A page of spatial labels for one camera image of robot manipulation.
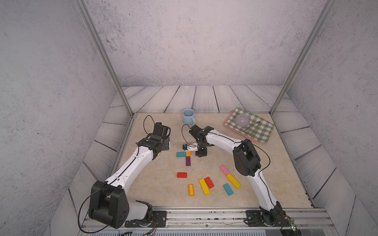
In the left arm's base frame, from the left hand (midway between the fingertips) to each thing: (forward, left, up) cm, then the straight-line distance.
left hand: (164, 142), depth 85 cm
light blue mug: (+26, -14, -7) cm, 30 cm away
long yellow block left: (-20, -22, -14) cm, 33 cm away
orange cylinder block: (-22, -15, -14) cm, 30 cm away
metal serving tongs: (+26, -67, -14) cm, 73 cm away
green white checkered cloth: (+20, -65, -14) cm, 69 cm away
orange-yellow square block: (0, -13, -13) cm, 19 cm away
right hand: (+2, -21, -14) cm, 25 cm away
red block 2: (-18, -25, -15) cm, 34 cm away
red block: (-13, -9, -15) cm, 22 cm away
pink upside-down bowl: (+26, -54, -11) cm, 60 cm away
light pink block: (-11, -35, -14) cm, 39 cm away
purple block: (-4, -13, -15) cm, 20 cm away
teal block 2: (-22, -35, -16) cm, 44 cm away
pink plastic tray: (+31, -44, -14) cm, 55 cm away
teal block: (0, -9, -14) cm, 17 cm away
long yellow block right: (-18, -39, -14) cm, 45 cm away
